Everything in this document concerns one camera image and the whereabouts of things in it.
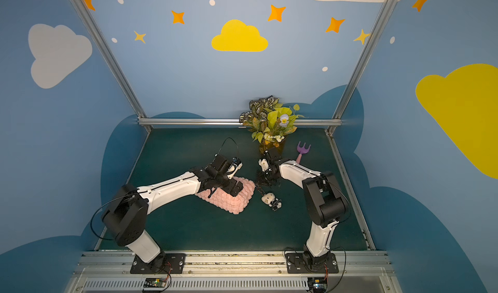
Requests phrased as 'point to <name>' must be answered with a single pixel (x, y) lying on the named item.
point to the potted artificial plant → (269, 122)
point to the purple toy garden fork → (302, 150)
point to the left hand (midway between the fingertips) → (235, 179)
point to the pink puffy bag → (223, 199)
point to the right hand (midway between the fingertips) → (259, 180)
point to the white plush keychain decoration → (270, 198)
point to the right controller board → (318, 283)
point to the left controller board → (154, 282)
